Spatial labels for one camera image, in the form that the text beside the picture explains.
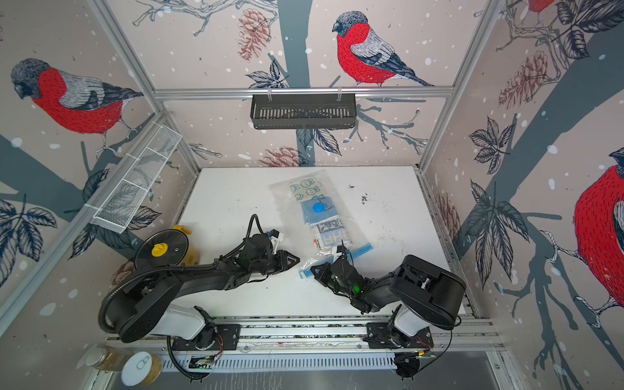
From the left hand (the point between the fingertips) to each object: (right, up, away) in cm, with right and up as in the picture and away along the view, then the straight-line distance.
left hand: (302, 258), depth 84 cm
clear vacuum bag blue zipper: (-6, +15, +21) cm, 26 cm away
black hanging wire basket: (-1, +59, +23) cm, 63 cm away
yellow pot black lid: (-45, +5, -4) cm, 45 cm away
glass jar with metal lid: (-50, -20, -20) cm, 58 cm away
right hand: (+3, -3, +1) cm, 4 cm away
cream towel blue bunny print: (-1, +25, +27) cm, 37 cm away
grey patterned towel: (+10, +6, +11) cm, 16 cm away
